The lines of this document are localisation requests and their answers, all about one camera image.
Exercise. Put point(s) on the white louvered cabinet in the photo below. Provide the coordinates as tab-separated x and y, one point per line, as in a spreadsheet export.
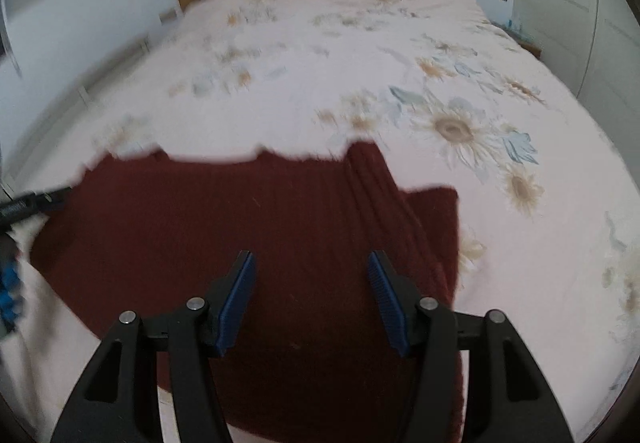
50	123

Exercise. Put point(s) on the bed with floral duvet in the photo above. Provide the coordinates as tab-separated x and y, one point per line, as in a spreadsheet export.
350	73

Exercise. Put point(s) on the wooden nightstand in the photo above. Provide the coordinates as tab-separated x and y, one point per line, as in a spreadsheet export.
530	49

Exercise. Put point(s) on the dark red knit sweater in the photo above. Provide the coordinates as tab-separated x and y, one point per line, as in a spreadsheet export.
300	223

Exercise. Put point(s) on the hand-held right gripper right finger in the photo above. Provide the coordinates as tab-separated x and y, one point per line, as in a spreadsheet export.
390	303

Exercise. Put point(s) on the person's left hand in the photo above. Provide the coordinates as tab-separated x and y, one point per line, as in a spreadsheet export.
7	283

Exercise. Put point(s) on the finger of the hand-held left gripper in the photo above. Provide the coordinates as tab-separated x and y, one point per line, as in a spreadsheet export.
50	198

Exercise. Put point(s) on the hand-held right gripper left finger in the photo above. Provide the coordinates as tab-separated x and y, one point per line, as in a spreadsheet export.
235	303

